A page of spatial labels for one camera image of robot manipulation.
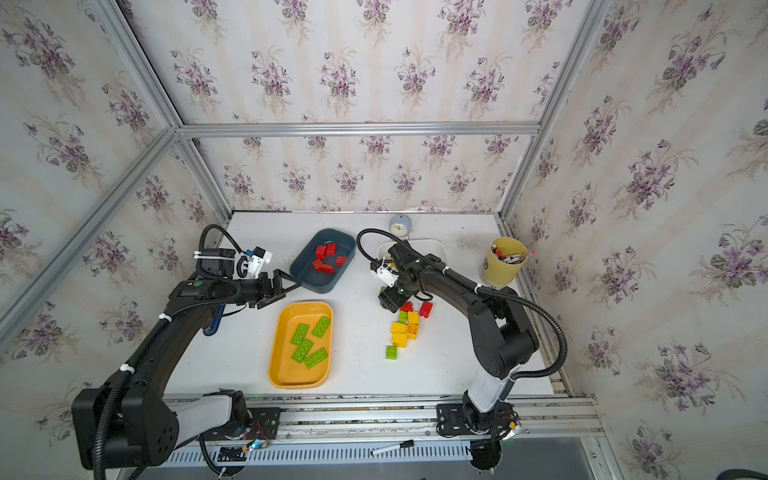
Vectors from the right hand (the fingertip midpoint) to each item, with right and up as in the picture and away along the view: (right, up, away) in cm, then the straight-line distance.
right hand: (389, 297), depth 89 cm
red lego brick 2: (-17, +10, +14) cm, 25 cm away
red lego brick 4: (-21, +14, +18) cm, 31 cm away
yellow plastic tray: (-30, -19, -7) cm, 36 cm away
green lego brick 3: (-25, -14, -5) cm, 29 cm away
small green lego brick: (0, -15, -5) cm, 16 cm away
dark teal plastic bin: (-30, +7, +12) cm, 33 cm away
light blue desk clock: (+4, +23, +18) cm, 30 cm away
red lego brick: (-24, +8, +12) cm, 29 cm away
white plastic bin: (+15, +15, +14) cm, 25 cm away
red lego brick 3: (-24, +13, +15) cm, 31 cm away
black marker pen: (+3, -32, -19) cm, 37 cm away
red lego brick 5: (+11, -4, +1) cm, 12 cm away
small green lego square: (+4, -6, 0) cm, 7 cm away
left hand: (-26, +5, -12) cm, 29 cm away
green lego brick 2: (-21, -10, +1) cm, 23 cm away
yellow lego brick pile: (+3, -11, -2) cm, 11 cm away
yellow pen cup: (+37, +11, +4) cm, 38 cm away
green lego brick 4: (-21, -16, -6) cm, 28 cm away
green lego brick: (-27, -11, -1) cm, 29 cm away
